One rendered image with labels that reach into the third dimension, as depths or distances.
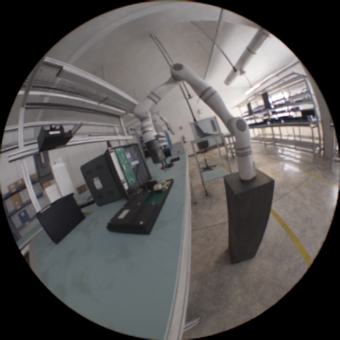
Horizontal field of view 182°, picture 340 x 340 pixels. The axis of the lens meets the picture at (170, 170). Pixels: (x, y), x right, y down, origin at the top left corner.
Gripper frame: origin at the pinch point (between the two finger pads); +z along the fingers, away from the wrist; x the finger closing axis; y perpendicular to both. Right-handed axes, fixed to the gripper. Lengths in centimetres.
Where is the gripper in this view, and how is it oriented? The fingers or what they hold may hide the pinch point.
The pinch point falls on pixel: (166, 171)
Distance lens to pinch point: 57.5
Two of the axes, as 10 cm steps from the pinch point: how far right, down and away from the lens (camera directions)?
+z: 3.3, 9.2, 2.2
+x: -2.0, 3.0, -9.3
